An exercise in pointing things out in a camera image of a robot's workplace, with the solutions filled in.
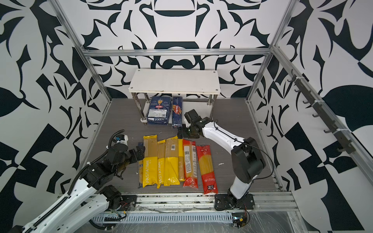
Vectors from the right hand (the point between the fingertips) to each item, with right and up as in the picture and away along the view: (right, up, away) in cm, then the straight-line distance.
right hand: (183, 133), depth 87 cm
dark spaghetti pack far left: (-24, -20, -4) cm, 31 cm away
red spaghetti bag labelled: (+4, -23, -8) cm, 25 cm away
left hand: (-23, -6, -10) cm, 26 cm away
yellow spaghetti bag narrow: (-1, -15, -1) cm, 15 cm away
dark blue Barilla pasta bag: (-16, +14, +10) cm, 23 cm away
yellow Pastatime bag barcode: (-6, -19, -6) cm, 20 cm away
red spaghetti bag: (+14, -25, -9) cm, 30 cm away
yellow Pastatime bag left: (-19, -16, -4) cm, 25 cm away
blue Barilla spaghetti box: (-4, +13, +12) cm, 18 cm away
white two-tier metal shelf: (-27, +33, +15) cm, 46 cm away
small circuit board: (+28, -40, -16) cm, 51 cm away
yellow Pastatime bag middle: (-13, -17, -2) cm, 21 cm away
